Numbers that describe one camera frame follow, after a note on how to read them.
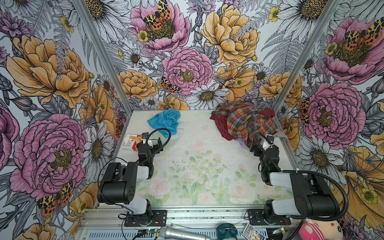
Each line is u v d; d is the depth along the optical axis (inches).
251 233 27.1
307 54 34.9
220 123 43.9
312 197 17.4
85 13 28.8
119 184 18.1
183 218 30.0
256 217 29.1
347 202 15.8
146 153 28.0
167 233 26.5
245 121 37.7
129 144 38.2
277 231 28.1
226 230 25.1
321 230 26.0
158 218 28.9
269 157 27.2
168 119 42.7
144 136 31.2
